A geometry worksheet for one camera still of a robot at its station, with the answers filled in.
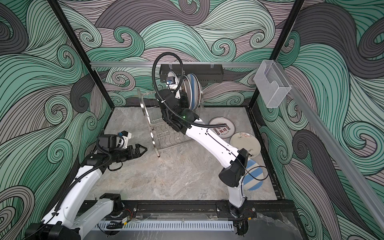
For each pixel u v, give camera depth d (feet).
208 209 2.45
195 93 2.39
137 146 2.29
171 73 2.31
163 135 3.20
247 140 3.27
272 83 2.59
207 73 3.12
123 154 2.16
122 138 2.14
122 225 2.29
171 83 1.83
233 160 1.44
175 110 1.68
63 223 1.26
